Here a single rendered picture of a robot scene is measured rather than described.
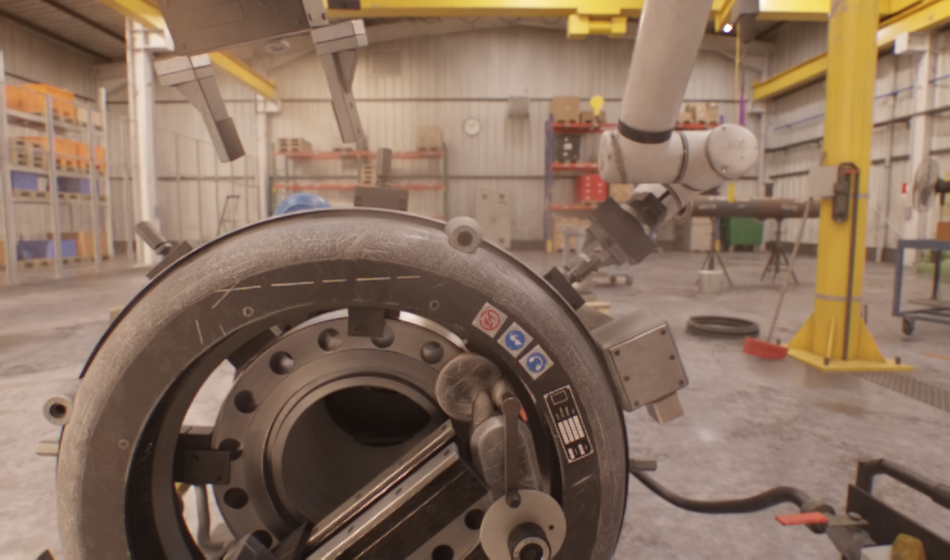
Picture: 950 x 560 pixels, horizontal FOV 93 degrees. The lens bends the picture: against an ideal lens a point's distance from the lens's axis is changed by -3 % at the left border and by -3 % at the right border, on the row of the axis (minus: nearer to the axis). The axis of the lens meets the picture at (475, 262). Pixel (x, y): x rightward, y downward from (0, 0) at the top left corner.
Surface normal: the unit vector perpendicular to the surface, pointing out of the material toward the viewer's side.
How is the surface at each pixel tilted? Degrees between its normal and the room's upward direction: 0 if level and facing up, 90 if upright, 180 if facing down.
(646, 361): 90
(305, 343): 90
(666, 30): 124
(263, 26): 114
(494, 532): 90
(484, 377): 90
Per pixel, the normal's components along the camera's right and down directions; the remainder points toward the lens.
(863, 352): -0.71, 0.06
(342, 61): -0.09, 0.47
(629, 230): -0.06, -0.11
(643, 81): -0.71, 0.49
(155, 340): 0.11, 0.08
